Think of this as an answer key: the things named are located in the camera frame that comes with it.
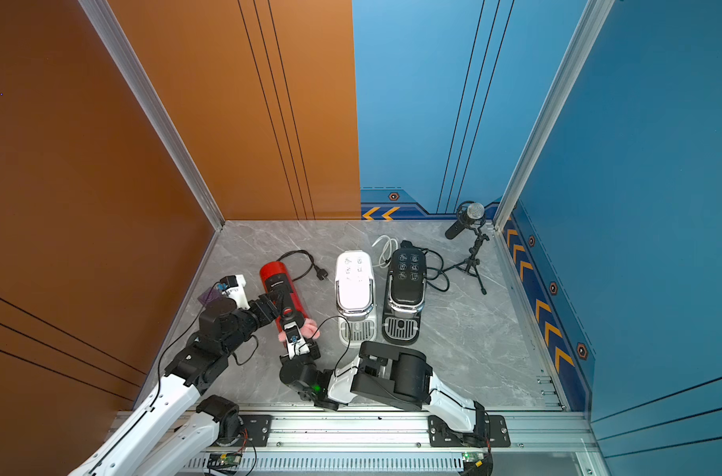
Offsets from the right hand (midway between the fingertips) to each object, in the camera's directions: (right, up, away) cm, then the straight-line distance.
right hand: (293, 331), depth 86 cm
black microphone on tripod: (+53, +35, +3) cm, 64 cm away
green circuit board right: (+49, -27, -14) cm, 58 cm away
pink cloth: (+6, +2, -6) cm, 9 cm away
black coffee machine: (+32, +13, -13) cm, 37 cm away
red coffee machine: (-3, +16, -6) cm, 18 cm away
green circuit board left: (-13, -27, -14) cm, 33 cm away
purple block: (-29, +9, +8) cm, 31 cm away
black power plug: (+5, +16, +16) cm, 23 cm away
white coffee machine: (+19, +12, -13) cm, 26 cm away
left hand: (-2, +12, -8) cm, 14 cm away
